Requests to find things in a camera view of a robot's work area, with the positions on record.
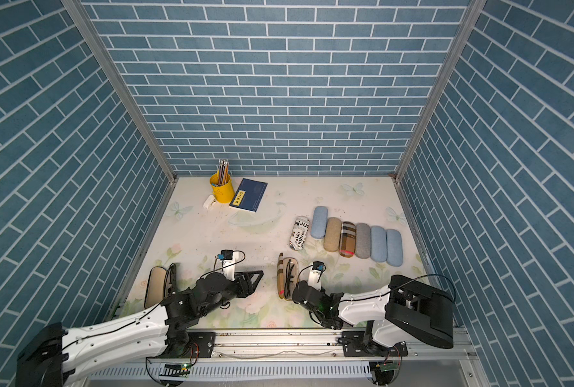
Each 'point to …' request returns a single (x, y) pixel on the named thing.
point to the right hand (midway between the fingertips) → (294, 288)
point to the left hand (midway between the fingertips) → (264, 278)
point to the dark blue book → (248, 195)
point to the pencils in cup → (222, 172)
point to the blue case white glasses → (394, 247)
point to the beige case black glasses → (155, 288)
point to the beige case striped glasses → (299, 232)
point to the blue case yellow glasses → (378, 243)
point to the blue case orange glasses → (319, 222)
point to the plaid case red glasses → (347, 239)
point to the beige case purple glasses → (332, 235)
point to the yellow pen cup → (222, 193)
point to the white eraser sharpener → (210, 201)
